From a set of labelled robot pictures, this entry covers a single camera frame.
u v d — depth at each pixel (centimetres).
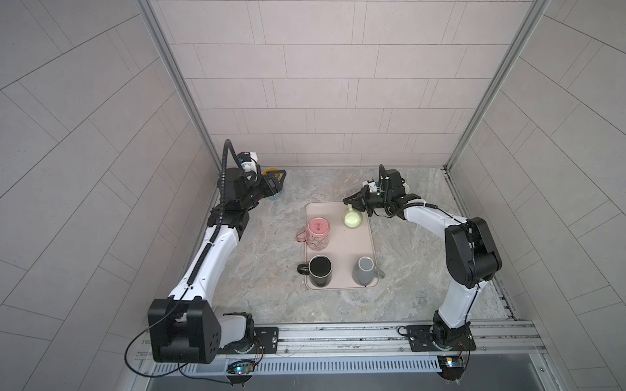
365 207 80
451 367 68
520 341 71
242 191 59
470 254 49
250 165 67
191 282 42
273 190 67
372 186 86
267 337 71
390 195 72
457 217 54
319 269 76
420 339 71
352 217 81
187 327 38
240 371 64
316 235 82
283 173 73
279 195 68
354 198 82
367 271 76
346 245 91
